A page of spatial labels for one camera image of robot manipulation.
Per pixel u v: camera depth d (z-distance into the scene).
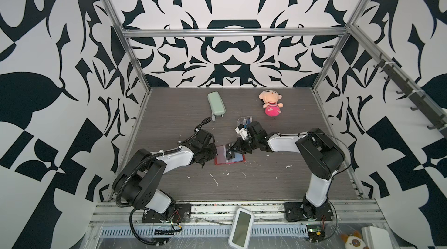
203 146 0.72
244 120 1.01
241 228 0.67
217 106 1.08
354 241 0.66
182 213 0.74
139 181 0.44
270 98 1.07
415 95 0.59
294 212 0.74
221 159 0.90
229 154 0.89
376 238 0.65
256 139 0.77
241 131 0.89
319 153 0.50
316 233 0.71
